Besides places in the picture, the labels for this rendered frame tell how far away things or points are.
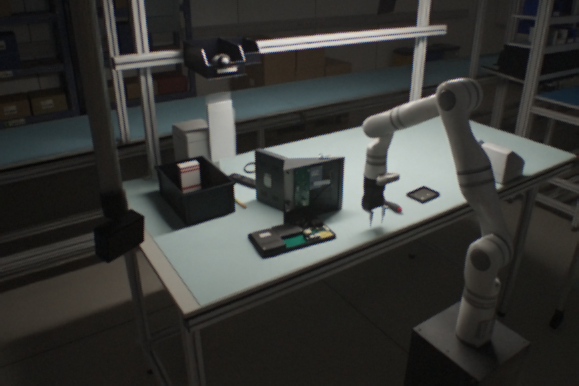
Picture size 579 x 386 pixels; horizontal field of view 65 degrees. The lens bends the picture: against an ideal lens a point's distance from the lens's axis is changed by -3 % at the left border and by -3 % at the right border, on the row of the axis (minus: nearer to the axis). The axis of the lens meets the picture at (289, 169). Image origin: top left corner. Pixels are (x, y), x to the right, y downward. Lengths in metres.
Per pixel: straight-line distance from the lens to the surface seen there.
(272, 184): 1.70
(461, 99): 1.23
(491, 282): 1.33
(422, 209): 1.79
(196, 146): 1.91
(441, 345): 1.46
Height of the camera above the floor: 1.83
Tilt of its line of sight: 24 degrees down
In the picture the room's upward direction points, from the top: straight up
